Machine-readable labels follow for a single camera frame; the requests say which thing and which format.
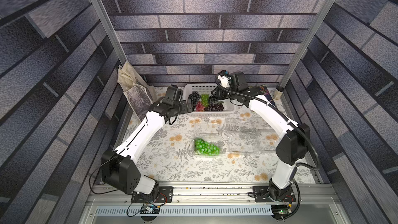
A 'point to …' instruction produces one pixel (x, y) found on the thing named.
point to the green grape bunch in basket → (204, 98)
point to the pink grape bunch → (199, 107)
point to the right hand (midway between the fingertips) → (213, 90)
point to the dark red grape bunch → (214, 107)
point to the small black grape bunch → (212, 99)
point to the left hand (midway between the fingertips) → (185, 104)
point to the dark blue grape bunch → (195, 97)
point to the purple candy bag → (267, 94)
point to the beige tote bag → (140, 95)
